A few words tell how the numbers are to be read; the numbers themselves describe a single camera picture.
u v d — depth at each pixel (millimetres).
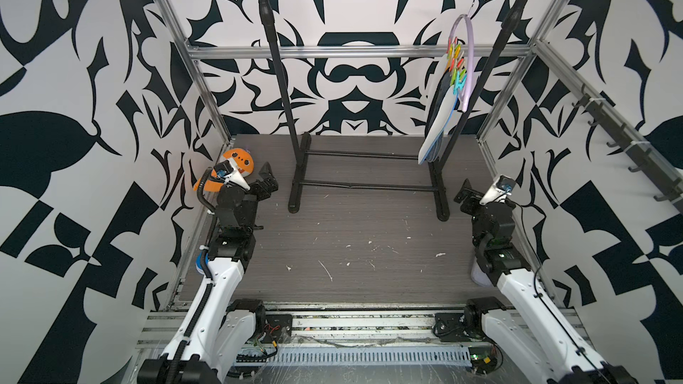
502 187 637
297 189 997
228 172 617
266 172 740
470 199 700
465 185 748
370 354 713
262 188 673
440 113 686
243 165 1020
